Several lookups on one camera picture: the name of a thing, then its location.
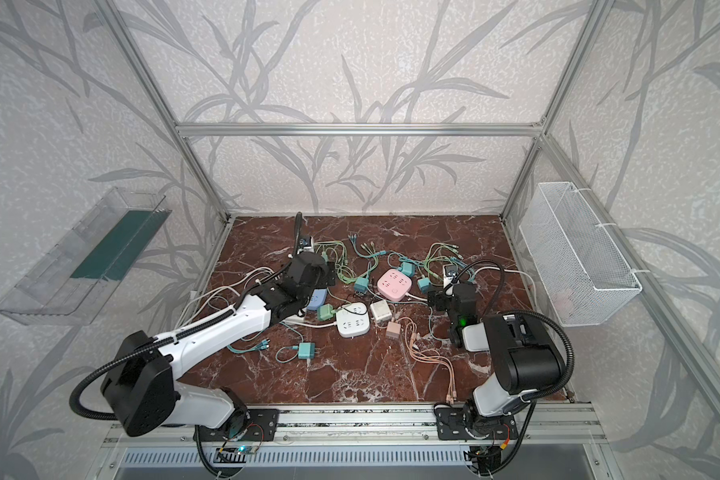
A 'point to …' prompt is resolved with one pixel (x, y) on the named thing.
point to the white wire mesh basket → (582, 273)
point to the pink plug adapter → (393, 330)
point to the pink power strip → (394, 285)
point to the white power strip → (353, 320)
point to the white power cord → (254, 272)
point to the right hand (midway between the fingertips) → (448, 273)
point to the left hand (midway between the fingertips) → (321, 255)
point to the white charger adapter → (381, 310)
